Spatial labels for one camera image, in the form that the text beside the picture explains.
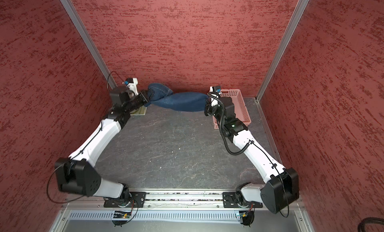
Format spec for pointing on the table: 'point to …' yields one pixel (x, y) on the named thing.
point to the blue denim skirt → (164, 98)
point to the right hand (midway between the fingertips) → (205, 101)
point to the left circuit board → (122, 214)
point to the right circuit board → (246, 215)
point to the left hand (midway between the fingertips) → (155, 94)
